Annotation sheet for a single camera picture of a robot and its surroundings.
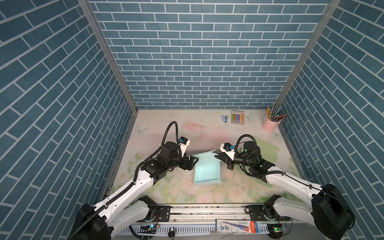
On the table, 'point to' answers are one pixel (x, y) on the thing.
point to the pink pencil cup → (269, 125)
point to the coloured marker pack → (237, 117)
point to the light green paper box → (268, 151)
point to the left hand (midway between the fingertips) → (193, 157)
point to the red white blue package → (248, 226)
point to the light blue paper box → (208, 169)
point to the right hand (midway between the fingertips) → (215, 153)
